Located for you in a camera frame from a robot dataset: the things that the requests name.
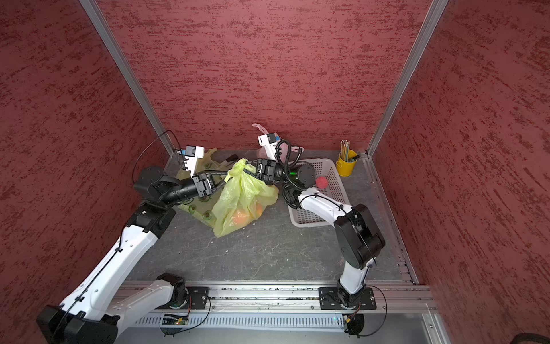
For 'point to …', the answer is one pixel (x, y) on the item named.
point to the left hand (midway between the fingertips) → (231, 180)
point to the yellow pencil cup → (345, 168)
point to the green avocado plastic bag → (243, 198)
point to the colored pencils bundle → (344, 150)
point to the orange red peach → (240, 218)
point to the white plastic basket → (335, 189)
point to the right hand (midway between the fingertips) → (237, 172)
